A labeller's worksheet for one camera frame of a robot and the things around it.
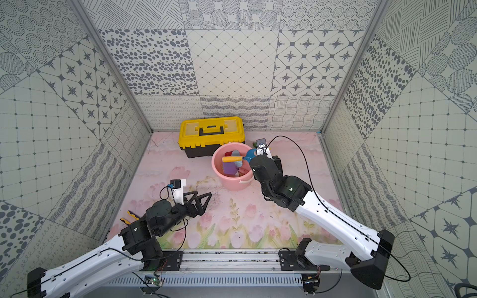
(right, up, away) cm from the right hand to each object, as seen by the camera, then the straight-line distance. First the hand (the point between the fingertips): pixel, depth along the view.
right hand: (265, 157), depth 71 cm
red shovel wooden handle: (-10, -9, +23) cm, 27 cm away
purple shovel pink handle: (-16, -7, +19) cm, 25 cm away
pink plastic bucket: (-14, -12, +11) cm, 21 cm away
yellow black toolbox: (-32, +9, +24) cm, 41 cm away
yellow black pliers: (-61, -28, +15) cm, 69 cm away
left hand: (-25, -13, 0) cm, 28 cm away
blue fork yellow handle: (-6, +1, +1) cm, 6 cm away
